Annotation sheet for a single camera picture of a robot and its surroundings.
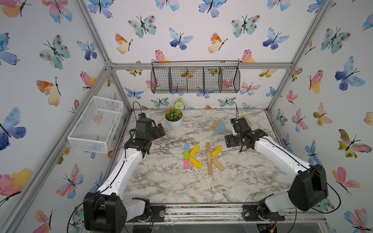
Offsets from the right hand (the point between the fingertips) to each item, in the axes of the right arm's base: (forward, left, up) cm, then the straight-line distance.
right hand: (236, 137), depth 85 cm
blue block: (+1, +29, -15) cm, 33 cm away
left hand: (0, +46, +6) cm, 46 cm away
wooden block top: (+1, +15, -15) cm, 22 cm away
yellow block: (-2, +24, -15) cm, 28 cm away
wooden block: (-14, +14, -15) cm, 25 cm away
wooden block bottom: (-6, +15, -15) cm, 22 cm away
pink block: (-11, +29, -15) cm, 34 cm away
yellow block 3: (-2, +9, -15) cm, 18 cm away
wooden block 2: (-11, +9, -16) cm, 21 cm away
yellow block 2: (-10, +23, -15) cm, 30 cm away
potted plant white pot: (+14, +38, 0) cm, 41 cm away
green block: (-5, +30, -16) cm, 34 cm away
